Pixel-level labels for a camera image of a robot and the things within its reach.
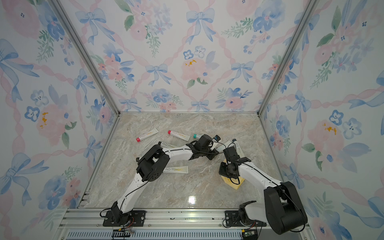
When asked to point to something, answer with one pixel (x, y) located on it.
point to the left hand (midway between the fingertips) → (219, 150)
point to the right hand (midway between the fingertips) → (223, 171)
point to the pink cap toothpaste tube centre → (178, 135)
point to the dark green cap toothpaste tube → (177, 169)
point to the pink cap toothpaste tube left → (144, 136)
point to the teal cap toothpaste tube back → (196, 136)
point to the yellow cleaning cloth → (233, 183)
